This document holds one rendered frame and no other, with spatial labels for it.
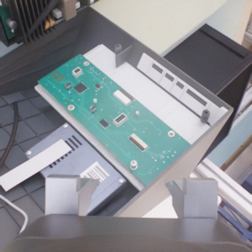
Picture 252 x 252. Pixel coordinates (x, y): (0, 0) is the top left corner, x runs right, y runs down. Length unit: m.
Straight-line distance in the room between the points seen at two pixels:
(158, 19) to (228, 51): 0.16
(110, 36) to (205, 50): 0.28
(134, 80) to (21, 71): 0.13
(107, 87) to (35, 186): 0.12
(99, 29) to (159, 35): 0.19
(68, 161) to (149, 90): 0.11
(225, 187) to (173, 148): 0.69
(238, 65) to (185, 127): 0.31
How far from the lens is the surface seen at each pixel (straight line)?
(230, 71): 0.61
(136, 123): 0.31
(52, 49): 0.41
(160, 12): 0.54
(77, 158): 0.31
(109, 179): 0.29
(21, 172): 0.31
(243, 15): 0.84
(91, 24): 0.41
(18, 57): 0.39
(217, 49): 0.64
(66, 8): 0.36
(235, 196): 0.98
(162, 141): 0.30
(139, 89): 0.35
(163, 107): 0.33
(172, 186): 0.15
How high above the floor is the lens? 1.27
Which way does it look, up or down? 24 degrees down
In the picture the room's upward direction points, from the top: 131 degrees clockwise
